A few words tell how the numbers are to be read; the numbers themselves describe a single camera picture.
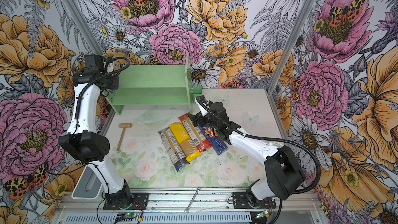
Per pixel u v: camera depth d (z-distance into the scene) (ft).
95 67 1.99
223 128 2.07
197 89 3.69
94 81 1.79
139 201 2.40
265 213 2.34
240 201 2.41
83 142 1.59
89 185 2.46
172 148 2.92
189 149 2.88
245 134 1.78
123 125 3.30
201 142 2.99
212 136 3.02
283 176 1.40
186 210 2.39
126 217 2.33
